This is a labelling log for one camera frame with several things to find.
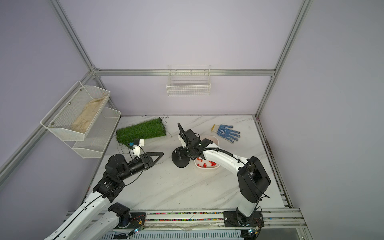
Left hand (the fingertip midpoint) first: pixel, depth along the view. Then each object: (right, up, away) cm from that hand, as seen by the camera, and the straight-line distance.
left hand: (162, 156), depth 69 cm
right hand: (+8, -2, +16) cm, 18 cm away
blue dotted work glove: (+38, +10, +41) cm, 57 cm away
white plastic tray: (+18, -9, +24) cm, 31 cm away
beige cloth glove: (-44, +17, +8) cm, 48 cm away
